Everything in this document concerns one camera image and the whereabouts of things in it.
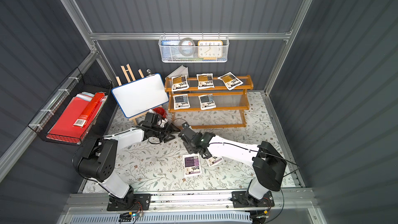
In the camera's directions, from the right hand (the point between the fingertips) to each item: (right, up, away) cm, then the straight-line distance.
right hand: (192, 142), depth 82 cm
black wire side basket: (-60, +31, -2) cm, 67 cm away
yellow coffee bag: (+7, +34, +2) cm, 34 cm away
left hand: (-8, +4, +7) cm, 11 cm away
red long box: (-48, +18, -9) cm, 53 cm away
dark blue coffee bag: (+8, +22, +11) cm, 26 cm away
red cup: (-20, +16, +14) cm, 29 cm away
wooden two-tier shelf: (+27, +21, +33) cm, 47 cm away
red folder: (-56, +10, -14) cm, 59 cm away
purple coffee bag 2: (+12, -11, +4) cm, 17 cm away
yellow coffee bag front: (+21, +34, +2) cm, 40 cm away
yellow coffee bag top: (-7, +32, 0) cm, 33 cm away
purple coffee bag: (0, -13, +2) cm, 13 cm away
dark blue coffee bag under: (-8, +22, +11) cm, 26 cm away
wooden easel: (-38, +12, +15) cm, 42 cm away
